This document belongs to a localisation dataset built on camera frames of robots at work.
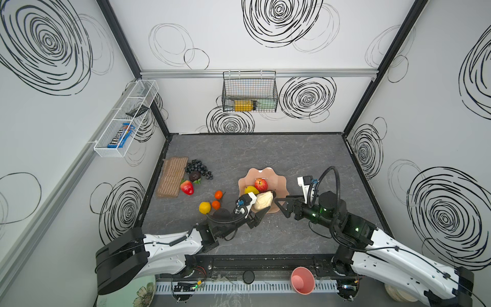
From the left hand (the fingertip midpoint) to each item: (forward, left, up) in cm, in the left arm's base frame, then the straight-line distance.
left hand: (265, 202), depth 71 cm
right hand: (0, -5, +3) cm, 6 cm away
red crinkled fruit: (+15, +1, -14) cm, 20 cm away
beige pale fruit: (-1, +1, +3) cm, 3 cm away
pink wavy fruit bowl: (+19, -6, -18) cm, 27 cm away
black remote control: (+33, +53, +16) cm, 64 cm away
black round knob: (-23, +6, -8) cm, 25 cm away
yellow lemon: (+12, +6, -13) cm, 19 cm away
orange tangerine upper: (+10, +21, -17) cm, 29 cm away
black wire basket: (+55, +8, +9) cm, 56 cm away
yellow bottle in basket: (+41, +10, +13) cm, 44 cm away
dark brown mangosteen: (+20, +35, -15) cm, 43 cm away
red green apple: (+14, +37, -17) cm, 43 cm away
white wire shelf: (+48, +60, +14) cm, 78 cm away
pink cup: (-22, -15, -18) cm, 32 cm away
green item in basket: (+42, 0, +13) cm, 44 cm away
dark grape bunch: (+25, +35, -15) cm, 45 cm away
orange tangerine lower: (+5, +22, -17) cm, 28 cm away
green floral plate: (-28, +45, -18) cm, 56 cm away
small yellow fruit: (+4, +27, -16) cm, 31 cm away
